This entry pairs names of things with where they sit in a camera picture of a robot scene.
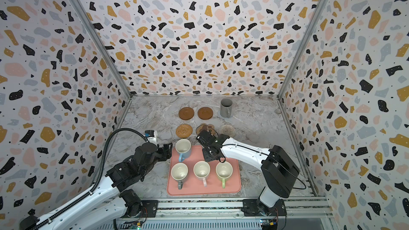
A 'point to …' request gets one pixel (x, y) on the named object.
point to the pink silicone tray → (193, 186)
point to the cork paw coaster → (210, 127)
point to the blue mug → (183, 147)
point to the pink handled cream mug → (202, 169)
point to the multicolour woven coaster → (227, 129)
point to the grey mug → (226, 107)
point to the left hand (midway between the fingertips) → (169, 144)
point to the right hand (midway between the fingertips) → (210, 155)
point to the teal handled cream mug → (179, 172)
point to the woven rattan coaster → (184, 130)
